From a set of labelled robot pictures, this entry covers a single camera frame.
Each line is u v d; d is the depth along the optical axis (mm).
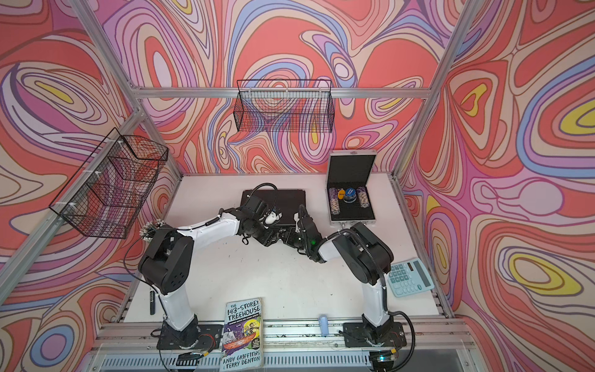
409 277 840
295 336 751
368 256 522
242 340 705
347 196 1079
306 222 821
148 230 800
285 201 1011
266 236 837
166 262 486
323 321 740
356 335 736
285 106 955
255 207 763
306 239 766
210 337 725
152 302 801
